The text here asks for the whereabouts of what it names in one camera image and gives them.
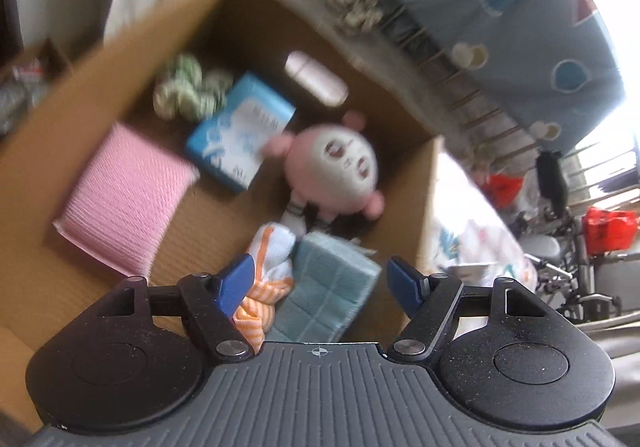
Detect blue patterned blanket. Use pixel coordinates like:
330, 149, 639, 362
330, 0, 628, 155

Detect black wheelchair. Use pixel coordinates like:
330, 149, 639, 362
510, 150, 640, 323

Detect large red plastic bag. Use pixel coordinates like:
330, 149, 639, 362
582, 207, 640, 253

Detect clear plastic bag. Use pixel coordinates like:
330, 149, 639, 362
515, 177, 538, 213

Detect pink round plush toy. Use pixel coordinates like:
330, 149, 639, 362
264, 110, 386, 238

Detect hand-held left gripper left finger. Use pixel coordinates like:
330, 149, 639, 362
95, 252, 258, 363

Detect blue tissue pack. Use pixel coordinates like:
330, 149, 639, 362
185, 72, 297, 193

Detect pale slippers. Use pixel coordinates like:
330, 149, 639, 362
330, 0, 387, 30

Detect small red plastic bag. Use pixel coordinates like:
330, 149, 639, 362
487, 173, 523, 207

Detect teal towel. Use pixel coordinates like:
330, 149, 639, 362
272, 232, 383, 343

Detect pink mesh sponge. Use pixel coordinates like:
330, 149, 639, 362
52, 122, 201, 278

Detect orange striped white towel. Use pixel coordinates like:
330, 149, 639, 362
232, 222, 296, 355

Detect checked printed tablecloth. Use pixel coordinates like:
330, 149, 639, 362
425, 152, 538, 308

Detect green knitted scrunchie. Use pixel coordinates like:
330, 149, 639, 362
152, 54, 233, 120

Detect brown cardboard box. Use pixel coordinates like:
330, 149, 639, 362
0, 0, 446, 433

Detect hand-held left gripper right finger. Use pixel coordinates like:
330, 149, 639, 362
385, 255, 556, 363

